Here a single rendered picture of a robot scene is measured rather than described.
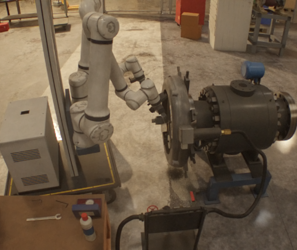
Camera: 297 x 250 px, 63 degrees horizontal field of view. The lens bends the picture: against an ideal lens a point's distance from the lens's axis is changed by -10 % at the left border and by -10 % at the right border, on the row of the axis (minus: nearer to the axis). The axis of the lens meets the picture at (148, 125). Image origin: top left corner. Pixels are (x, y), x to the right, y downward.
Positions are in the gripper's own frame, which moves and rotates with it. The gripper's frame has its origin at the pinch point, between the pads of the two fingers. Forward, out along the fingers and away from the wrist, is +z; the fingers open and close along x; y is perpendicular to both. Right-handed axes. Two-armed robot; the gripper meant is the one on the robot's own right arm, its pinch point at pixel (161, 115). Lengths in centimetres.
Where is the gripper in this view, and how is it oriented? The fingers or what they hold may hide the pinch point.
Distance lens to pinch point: 196.0
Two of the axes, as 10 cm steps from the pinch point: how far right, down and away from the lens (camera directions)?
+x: 4.2, 6.1, -6.7
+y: -8.5, 5.3, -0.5
